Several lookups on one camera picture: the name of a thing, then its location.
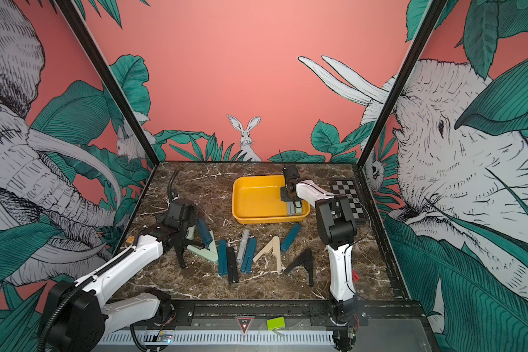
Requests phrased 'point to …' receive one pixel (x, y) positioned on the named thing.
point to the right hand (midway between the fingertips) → (288, 191)
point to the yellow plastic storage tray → (257, 199)
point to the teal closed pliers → (223, 269)
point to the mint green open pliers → (211, 254)
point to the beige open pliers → (274, 244)
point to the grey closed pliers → (246, 235)
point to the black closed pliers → (232, 270)
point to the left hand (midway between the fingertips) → (182, 209)
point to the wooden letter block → (130, 239)
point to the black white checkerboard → (347, 188)
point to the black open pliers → (306, 258)
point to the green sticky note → (275, 323)
